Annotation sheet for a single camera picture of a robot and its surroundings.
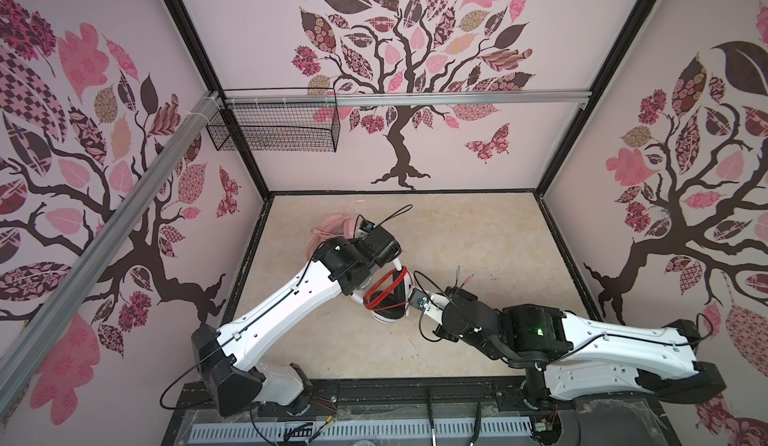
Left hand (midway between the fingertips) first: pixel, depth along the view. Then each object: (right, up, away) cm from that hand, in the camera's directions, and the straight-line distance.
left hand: (344, 267), depth 72 cm
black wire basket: (-37, +51, +49) cm, 80 cm away
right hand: (+21, -4, -8) cm, 22 cm away
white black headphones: (+12, -12, 0) cm, 17 cm away
